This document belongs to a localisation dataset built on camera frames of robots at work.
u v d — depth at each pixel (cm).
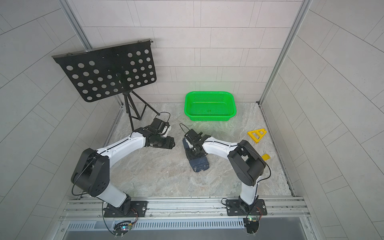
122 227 65
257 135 98
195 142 70
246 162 47
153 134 65
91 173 43
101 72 71
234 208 71
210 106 115
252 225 69
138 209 71
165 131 75
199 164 81
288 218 71
